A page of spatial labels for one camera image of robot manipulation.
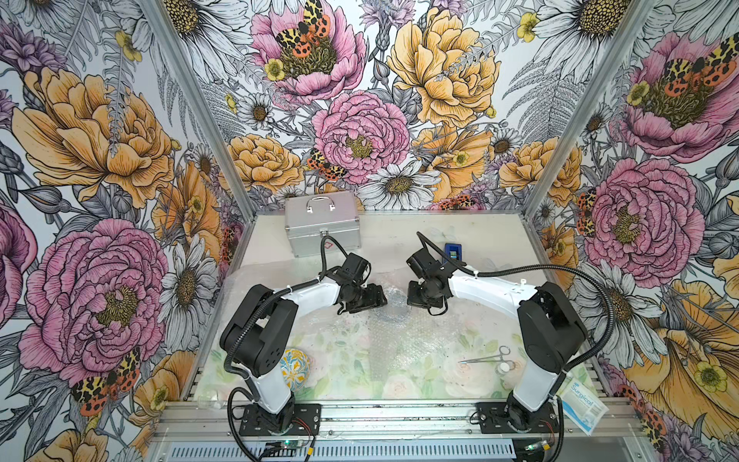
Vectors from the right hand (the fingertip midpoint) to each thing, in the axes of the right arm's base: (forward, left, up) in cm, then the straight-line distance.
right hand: (415, 308), depth 90 cm
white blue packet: (-27, -41, -5) cm, 49 cm away
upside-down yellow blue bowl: (-15, +35, -4) cm, 39 cm away
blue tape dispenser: (+21, -16, +1) cm, 26 cm away
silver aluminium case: (+29, +34, +11) cm, 46 cm away
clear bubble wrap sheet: (-12, -11, -5) cm, 17 cm away
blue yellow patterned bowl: (-1, +6, +1) cm, 6 cm away
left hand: (0, +12, -2) cm, 12 cm away
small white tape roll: (-18, -22, -1) cm, 28 cm away
